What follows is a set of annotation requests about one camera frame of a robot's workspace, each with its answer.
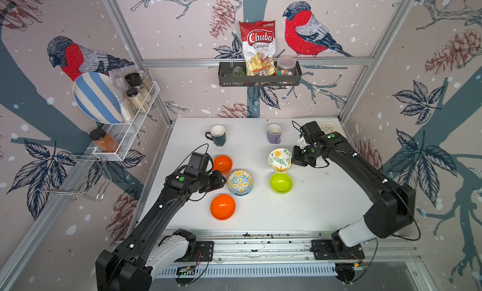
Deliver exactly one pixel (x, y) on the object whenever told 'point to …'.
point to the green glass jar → (238, 71)
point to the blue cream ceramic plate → (329, 127)
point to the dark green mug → (217, 134)
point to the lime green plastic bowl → (281, 183)
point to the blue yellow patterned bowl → (240, 182)
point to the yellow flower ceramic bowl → (280, 160)
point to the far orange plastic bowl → (223, 163)
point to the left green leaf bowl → (240, 194)
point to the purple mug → (273, 133)
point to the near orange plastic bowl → (223, 207)
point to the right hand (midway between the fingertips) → (291, 159)
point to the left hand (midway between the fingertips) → (226, 177)
